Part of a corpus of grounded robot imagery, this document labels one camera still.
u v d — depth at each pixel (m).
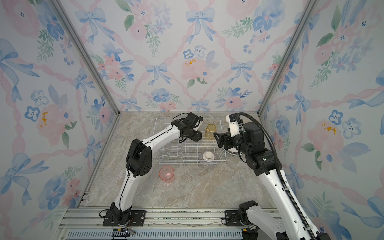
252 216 0.60
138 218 0.75
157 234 0.70
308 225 0.37
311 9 0.69
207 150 1.00
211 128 0.97
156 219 0.75
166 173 0.88
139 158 0.56
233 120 0.57
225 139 0.59
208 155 0.88
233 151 0.95
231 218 0.72
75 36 0.78
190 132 0.82
